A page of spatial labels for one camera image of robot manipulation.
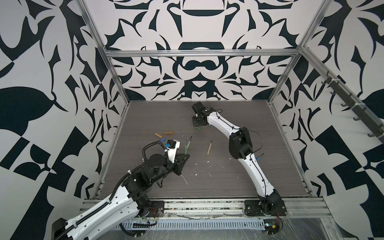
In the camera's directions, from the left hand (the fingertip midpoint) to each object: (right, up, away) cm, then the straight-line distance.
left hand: (188, 152), depth 70 cm
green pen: (-1, -1, +27) cm, 27 cm away
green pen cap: (+6, +9, +35) cm, 37 cm away
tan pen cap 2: (-20, +4, +31) cm, 37 cm away
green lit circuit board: (+39, -35, +1) cm, 52 cm away
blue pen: (+42, -8, +21) cm, 47 cm away
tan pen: (+13, -2, +26) cm, 29 cm away
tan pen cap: (-14, +6, +31) cm, 35 cm away
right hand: (+5, +14, +36) cm, 38 cm away
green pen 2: (-1, +2, -1) cm, 3 cm away
